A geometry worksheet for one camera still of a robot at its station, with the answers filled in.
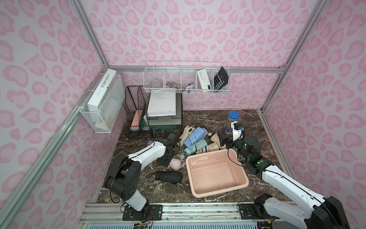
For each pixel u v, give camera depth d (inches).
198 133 38.5
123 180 17.5
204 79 36.1
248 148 22.9
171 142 28.7
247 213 28.4
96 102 26.2
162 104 35.9
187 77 38.5
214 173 33.9
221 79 36.1
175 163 32.9
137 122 39.7
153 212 28.8
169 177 32.5
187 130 39.4
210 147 36.6
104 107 27.3
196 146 37.3
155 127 37.5
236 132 26.0
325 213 15.4
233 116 35.5
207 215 28.4
